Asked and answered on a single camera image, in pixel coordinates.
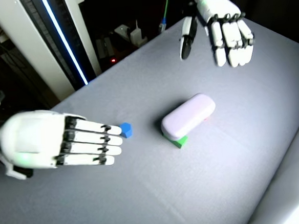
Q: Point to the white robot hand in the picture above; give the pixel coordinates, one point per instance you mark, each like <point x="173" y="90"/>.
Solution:
<point x="30" y="135"/>
<point x="219" y="9"/>

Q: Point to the blue hexagonal wooden block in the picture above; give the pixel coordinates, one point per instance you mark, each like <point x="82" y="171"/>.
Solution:
<point x="126" y="129"/>

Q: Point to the lavender oblong hard case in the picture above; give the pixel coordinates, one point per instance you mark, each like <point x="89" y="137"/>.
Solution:
<point x="188" y="114"/>

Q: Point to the blue and white connector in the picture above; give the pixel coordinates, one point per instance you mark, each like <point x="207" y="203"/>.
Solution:
<point x="162" y="25"/>

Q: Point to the white plug adapter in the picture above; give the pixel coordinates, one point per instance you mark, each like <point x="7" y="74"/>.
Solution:
<point x="135" y="34"/>

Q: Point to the small white box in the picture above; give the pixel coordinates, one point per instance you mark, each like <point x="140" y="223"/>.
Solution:
<point x="122" y="31"/>

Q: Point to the white column with blue light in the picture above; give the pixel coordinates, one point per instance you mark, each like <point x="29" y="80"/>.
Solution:
<point x="18" y="36"/>

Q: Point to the black power strip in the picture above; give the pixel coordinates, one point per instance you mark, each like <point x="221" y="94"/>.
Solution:
<point x="106" y="49"/>

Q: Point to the green rectangular wooden block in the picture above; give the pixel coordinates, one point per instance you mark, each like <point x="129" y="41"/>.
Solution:
<point x="181" y="142"/>

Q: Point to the grey table cloth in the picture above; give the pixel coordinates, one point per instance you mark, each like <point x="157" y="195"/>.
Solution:
<point x="170" y="187"/>

